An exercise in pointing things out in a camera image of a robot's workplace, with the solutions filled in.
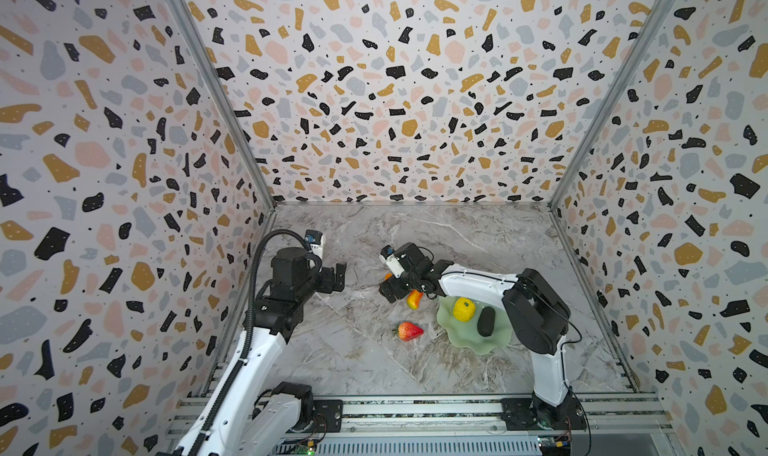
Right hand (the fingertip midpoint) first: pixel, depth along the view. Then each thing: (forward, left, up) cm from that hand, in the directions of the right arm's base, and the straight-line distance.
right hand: (384, 277), depth 91 cm
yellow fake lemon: (-9, -24, -3) cm, 25 cm away
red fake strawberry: (-15, -7, -3) cm, 17 cm away
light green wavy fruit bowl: (-14, -25, -8) cm, 30 cm away
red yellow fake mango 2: (-5, -9, -5) cm, 11 cm away
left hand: (-4, +14, +17) cm, 22 cm away
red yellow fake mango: (-3, -2, +6) cm, 7 cm away
